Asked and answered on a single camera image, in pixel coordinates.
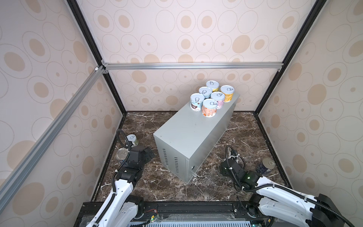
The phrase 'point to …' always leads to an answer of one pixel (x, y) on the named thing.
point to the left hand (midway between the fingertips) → (149, 149)
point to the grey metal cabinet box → (185, 144)
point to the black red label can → (266, 164)
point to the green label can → (133, 138)
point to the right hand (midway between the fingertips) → (226, 164)
